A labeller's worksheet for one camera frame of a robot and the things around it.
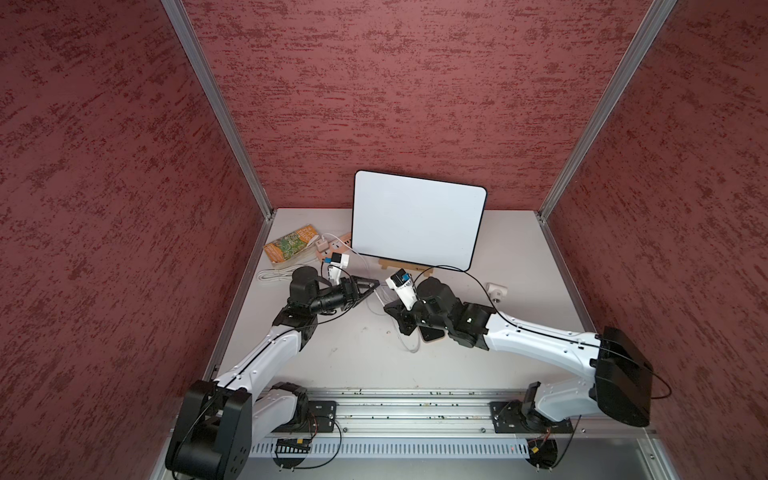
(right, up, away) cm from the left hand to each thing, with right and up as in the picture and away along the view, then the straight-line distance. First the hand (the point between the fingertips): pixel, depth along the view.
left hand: (376, 291), depth 76 cm
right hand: (+3, -6, 0) cm, 7 cm away
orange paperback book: (-36, +10, +29) cm, 48 cm away
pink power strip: (-16, +11, +30) cm, 36 cm away
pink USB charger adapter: (-20, +11, +25) cm, 34 cm away
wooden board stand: (+15, +3, +24) cm, 28 cm away
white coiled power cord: (-37, +2, +23) cm, 44 cm away
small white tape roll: (+38, -3, +19) cm, 43 cm away
